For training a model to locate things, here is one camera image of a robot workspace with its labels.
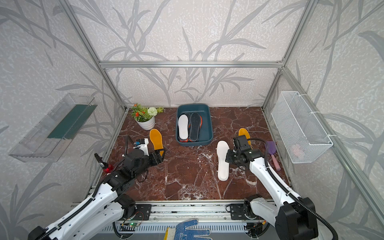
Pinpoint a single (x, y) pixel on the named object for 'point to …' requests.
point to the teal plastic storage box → (206, 135)
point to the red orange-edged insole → (188, 140)
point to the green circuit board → (133, 224)
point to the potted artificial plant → (145, 117)
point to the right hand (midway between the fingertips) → (227, 156)
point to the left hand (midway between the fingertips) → (162, 152)
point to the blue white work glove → (180, 233)
